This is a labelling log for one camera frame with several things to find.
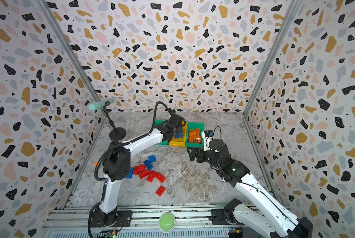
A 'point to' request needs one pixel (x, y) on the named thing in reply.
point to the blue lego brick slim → (176, 136)
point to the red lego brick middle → (143, 174)
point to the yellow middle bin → (180, 142)
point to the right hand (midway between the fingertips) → (197, 148)
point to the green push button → (167, 222)
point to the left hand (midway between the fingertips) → (181, 125)
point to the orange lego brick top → (192, 133)
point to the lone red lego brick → (160, 191)
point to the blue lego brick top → (151, 158)
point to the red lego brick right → (160, 177)
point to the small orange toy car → (95, 163)
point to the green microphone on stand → (117, 133)
